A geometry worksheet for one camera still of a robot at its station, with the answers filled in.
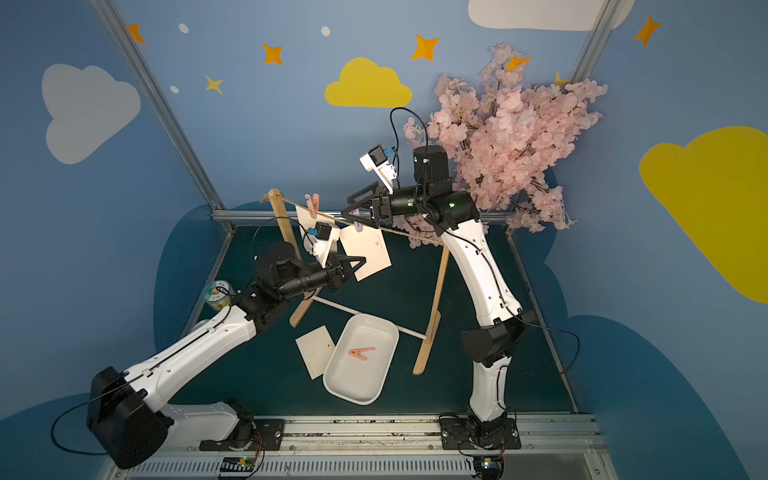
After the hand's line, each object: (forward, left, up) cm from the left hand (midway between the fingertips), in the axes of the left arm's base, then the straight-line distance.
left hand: (365, 255), depth 68 cm
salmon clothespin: (-11, +3, -33) cm, 35 cm away
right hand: (+4, +3, +11) cm, 12 cm away
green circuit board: (-38, +31, -37) cm, 61 cm away
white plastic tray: (-12, +2, -34) cm, 36 cm away
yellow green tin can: (+4, +47, -26) cm, 54 cm away
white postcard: (-9, +16, -35) cm, 40 cm away
